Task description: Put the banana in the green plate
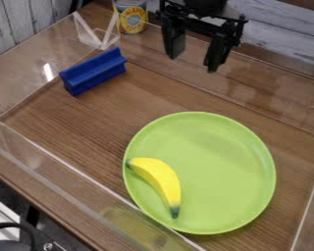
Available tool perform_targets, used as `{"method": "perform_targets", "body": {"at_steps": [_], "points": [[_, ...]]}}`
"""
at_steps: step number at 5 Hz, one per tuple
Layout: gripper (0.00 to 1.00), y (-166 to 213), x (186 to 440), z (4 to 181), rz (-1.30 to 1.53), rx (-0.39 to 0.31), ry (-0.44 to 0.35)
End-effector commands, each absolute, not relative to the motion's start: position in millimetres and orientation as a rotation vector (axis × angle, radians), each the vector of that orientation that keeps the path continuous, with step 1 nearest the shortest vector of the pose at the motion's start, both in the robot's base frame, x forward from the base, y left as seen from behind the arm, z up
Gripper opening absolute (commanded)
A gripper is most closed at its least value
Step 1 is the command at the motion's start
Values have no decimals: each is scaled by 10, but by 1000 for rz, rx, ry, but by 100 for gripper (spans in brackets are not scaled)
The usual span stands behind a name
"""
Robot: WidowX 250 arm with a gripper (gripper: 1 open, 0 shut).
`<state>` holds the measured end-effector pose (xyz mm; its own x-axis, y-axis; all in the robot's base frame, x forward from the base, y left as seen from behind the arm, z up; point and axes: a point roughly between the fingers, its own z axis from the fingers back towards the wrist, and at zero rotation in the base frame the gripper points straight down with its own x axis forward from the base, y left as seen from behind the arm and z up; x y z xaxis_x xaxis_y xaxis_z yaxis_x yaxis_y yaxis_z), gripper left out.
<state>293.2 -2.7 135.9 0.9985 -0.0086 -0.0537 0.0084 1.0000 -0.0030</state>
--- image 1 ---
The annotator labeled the green plate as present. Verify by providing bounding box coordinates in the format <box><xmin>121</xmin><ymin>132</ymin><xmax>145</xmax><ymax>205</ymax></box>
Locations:
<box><xmin>123</xmin><ymin>112</ymin><xmax>277</xmax><ymax>234</ymax></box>

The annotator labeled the yellow labelled can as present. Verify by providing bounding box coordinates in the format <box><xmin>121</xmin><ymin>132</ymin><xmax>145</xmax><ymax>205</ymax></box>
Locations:
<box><xmin>112</xmin><ymin>0</ymin><xmax>148</xmax><ymax>34</ymax></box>

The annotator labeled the yellow toy banana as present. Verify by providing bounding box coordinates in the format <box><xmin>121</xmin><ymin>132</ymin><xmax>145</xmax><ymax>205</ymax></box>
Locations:
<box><xmin>125</xmin><ymin>157</ymin><xmax>182</xmax><ymax>219</ymax></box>

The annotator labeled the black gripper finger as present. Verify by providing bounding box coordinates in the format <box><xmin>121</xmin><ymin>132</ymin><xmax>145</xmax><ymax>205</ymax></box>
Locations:
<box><xmin>203</xmin><ymin>33</ymin><xmax>232</xmax><ymax>73</ymax></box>
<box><xmin>160</xmin><ymin>15</ymin><xmax>186</xmax><ymax>60</ymax></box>

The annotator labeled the blue plastic block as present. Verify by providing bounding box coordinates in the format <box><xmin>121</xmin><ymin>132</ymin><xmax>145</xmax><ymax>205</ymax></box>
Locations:
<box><xmin>58</xmin><ymin>47</ymin><xmax>127</xmax><ymax>96</ymax></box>

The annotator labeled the black cable lower left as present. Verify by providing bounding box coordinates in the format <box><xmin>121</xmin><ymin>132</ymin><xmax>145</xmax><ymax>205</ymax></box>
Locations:
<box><xmin>0</xmin><ymin>222</ymin><xmax>45</xmax><ymax>251</ymax></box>

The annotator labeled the clear acrylic corner bracket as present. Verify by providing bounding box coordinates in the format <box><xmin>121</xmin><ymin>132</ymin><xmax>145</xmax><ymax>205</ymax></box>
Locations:
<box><xmin>73</xmin><ymin>12</ymin><xmax>120</xmax><ymax>50</ymax></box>

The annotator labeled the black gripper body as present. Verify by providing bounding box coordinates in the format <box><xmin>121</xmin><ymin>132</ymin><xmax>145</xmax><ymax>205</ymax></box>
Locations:
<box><xmin>157</xmin><ymin>0</ymin><xmax>248</xmax><ymax>35</ymax></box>

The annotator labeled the clear acrylic front wall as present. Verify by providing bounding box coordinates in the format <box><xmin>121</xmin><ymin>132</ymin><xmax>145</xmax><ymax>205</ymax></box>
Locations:
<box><xmin>0</xmin><ymin>122</ymin><xmax>206</xmax><ymax>251</ymax></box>

